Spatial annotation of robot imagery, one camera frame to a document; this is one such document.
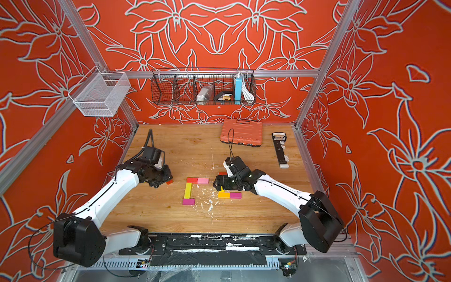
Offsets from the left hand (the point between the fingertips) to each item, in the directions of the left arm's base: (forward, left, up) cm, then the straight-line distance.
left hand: (172, 175), depth 83 cm
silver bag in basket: (+38, -12, +21) cm, 45 cm away
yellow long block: (-2, -24, -10) cm, 27 cm away
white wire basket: (+35, +44, +21) cm, 60 cm away
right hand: (-3, -22, -1) cm, 22 cm away
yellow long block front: (-4, -7, -10) cm, 13 cm away
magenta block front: (-8, -8, -11) cm, 16 cm away
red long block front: (+3, -9, -10) cm, 14 cm away
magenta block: (-3, -32, -11) cm, 34 cm away
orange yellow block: (-4, -25, -11) cm, 27 cm away
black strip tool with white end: (+36, -58, -9) cm, 69 cm away
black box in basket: (+35, -23, +23) cm, 47 cm away
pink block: (+3, -13, -10) cm, 17 cm away
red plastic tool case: (+36, -37, -5) cm, 52 cm away
